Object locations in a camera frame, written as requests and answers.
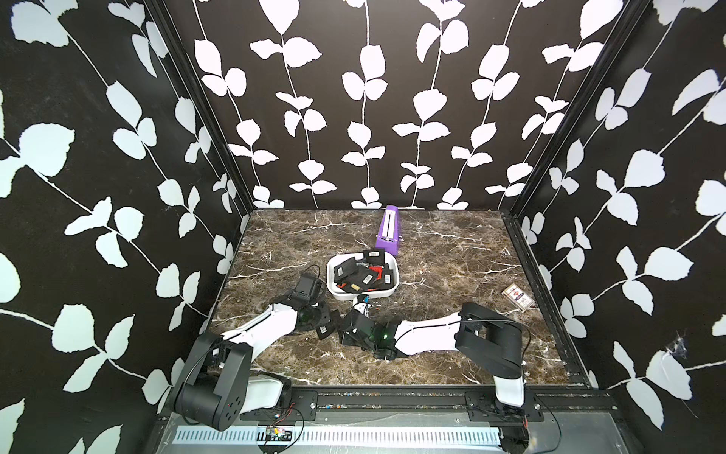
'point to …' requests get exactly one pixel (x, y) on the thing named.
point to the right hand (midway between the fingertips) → (335, 330)
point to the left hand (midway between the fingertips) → (328, 313)
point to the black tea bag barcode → (374, 257)
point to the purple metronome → (388, 237)
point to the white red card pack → (518, 297)
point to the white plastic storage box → (341, 257)
